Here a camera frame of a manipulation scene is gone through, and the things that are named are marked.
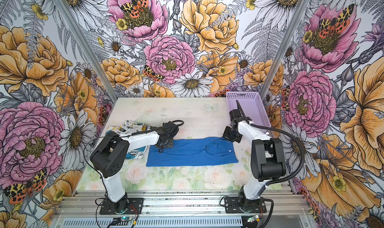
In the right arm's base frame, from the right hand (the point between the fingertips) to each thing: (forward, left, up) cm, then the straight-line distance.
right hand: (227, 142), depth 91 cm
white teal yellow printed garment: (+13, +64, 0) cm, 65 cm away
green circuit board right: (-37, -8, -6) cm, 38 cm away
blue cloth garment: (-2, +21, -5) cm, 22 cm away
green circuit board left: (-36, +52, -5) cm, 64 cm away
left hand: (+1, +39, -5) cm, 39 cm away
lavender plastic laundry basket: (+33, -24, -3) cm, 41 cm away
